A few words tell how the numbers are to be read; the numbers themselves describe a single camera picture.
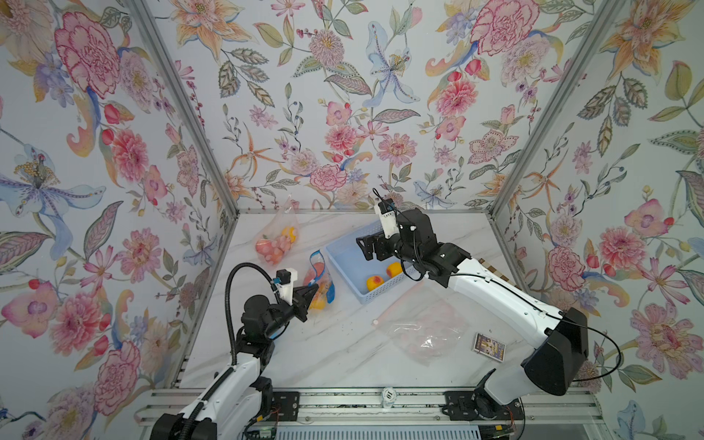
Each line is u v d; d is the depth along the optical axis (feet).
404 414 2.41
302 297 2.39
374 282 3.05
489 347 2.71
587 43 2.46
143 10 2.27
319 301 2.66
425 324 2.92
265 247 3.14
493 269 3.30
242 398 1.94
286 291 2.31
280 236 3.27
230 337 1.83
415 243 1.84
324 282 2.82
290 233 3.44
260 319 2.04
